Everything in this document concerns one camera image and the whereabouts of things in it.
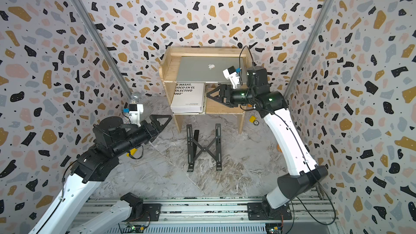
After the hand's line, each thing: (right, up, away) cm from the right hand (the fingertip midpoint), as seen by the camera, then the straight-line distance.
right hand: (210, 98), depth 62 cm
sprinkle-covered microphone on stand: (-41, +2, +23) cm, 47 cm away
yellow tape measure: (+26, -10, +48) cm, 55 cm away
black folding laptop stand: (-10, -26, +29) cm, 40 cm away
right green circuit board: (+27, -57, +10) cm, 64 cm away
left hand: (-16, -9, -1) cm, 18 cm away
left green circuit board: (-34, -56, +9) cm, 66 cm away
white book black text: (-12, +2, +22) cm, 26 cm away
